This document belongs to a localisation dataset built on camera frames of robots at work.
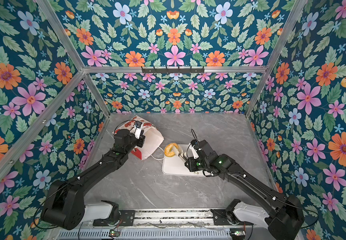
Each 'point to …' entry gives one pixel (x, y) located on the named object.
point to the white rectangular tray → (175, 165)
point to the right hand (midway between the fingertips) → (186, 163)
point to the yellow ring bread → (168, 151)
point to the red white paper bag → (153, 137)
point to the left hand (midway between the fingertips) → (143, 126)
